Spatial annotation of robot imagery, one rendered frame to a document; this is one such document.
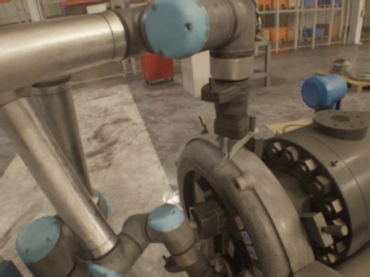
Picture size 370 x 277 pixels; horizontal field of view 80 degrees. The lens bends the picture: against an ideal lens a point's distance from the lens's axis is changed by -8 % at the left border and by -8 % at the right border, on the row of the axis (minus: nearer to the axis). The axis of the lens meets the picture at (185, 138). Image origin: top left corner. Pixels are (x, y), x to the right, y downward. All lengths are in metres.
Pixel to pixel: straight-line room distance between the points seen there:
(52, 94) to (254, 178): 0.56
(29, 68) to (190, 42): 0.22
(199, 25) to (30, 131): 0.41
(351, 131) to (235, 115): 0.60
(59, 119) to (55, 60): 0.35
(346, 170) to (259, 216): 0.42
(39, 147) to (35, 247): 0.38
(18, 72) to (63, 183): 0.30
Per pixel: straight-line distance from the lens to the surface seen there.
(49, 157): 0.59
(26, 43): 0.38
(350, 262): 0.70
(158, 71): 6.01
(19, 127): 0.59
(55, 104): 0.70
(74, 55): 0.39
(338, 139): 1.03
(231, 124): 0.54
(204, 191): 0.78
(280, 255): 0.64
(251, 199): 0.62
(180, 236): 0.67
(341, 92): 1.36
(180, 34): 0.35
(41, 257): 0.89
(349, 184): 0.92
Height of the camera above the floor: 1.32
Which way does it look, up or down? 26 degrees down
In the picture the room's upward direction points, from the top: 7 degrees counter-clockwise
